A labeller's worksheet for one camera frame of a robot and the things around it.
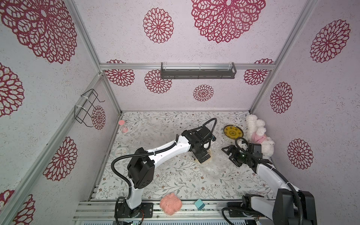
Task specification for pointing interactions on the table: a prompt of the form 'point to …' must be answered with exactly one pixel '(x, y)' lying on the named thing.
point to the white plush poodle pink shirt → (256, 131)
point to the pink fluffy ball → (170, 204)
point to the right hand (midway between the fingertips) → (225, 151)
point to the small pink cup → (124, 129)
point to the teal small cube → (199, 204)
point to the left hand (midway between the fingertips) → (199, 152)
